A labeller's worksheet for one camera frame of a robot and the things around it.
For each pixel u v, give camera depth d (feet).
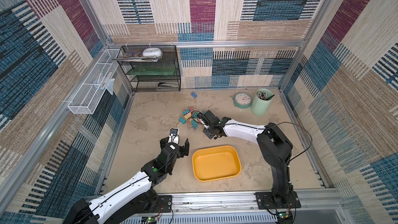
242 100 3.66
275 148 1.66
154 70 3.15
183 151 2.36
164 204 2.40
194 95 3.79
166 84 3.65
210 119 2.44
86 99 2.95
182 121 3.35
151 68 3.53
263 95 3.08
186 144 2.45
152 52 2.94
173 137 2.22
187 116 3.34
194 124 3.08
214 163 2.87
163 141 2.44
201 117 2.51
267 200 2.44
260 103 3.12
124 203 1.61
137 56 3.01
